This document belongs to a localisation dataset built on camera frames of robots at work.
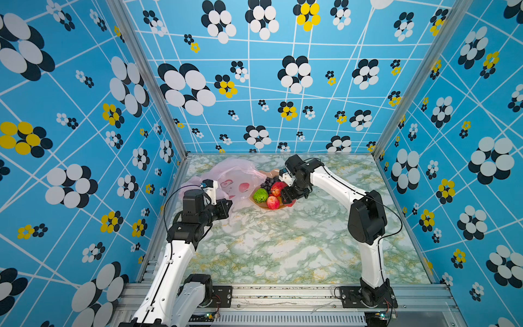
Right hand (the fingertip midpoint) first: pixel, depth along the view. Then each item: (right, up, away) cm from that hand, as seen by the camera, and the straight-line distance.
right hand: (291, 198), depth 92 cm
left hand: (-24, +1, -14) cm, 28 cm away
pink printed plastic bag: (-26, +8, +7) cm, 28 cm away
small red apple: (-8, -2, -2) cm, 9 cm away
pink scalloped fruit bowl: (-9, +12, +14) cm, 20 cm away
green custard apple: (-14, +1, -1) cm, 14 cm away
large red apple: (-7, +4, -1) cm, 8 cm away
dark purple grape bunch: (-10, +6, +5) cm, 13 cm away
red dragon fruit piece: (0, -2, -3) cm, 4 cm away
